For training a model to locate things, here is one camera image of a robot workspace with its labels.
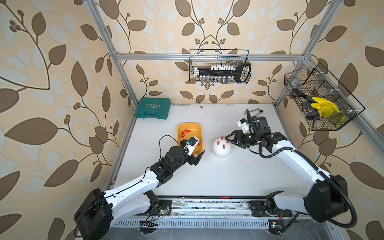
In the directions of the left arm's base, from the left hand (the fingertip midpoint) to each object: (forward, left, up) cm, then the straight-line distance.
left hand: (195, 142), depth 77 cm
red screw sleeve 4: (+9, -2, -17) cm, 19 cm away
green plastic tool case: (+38, +32, -14) cm, 51 cm away
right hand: (+2, -18, 0) cm, 18 cm away
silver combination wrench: (+41, -47, -18) cm, 65 cm away
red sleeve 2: (0, -17, +1) cm, 17 cm away
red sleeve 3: (+44, -4, -18) cm, 48 cm away
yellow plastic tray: (+20, -1, -17) cm, 26 cm away
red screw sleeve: (+7, -16, -7) cm, 19 cm away
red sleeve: (+5, -14, -7) cm, 16 cm away
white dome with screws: (+2, -15, -8) cm, 17 cm away
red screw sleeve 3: (+16, +10, -18) cm, 26 cm away
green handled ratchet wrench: (+39, -51, -16) cm, 66 cm away
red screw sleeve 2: (+20, +6, -19) cm, 28 cm away
